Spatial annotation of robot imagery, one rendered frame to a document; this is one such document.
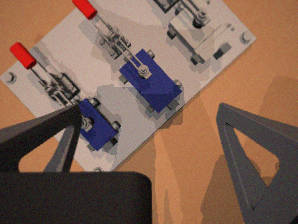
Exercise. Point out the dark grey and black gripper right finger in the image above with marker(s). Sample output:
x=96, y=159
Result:
x=259, y=204

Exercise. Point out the grey metal plate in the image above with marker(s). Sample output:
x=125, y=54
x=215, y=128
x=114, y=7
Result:
x=72, y=48

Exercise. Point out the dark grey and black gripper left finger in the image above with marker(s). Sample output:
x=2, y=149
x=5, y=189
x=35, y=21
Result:
x=18, y=140

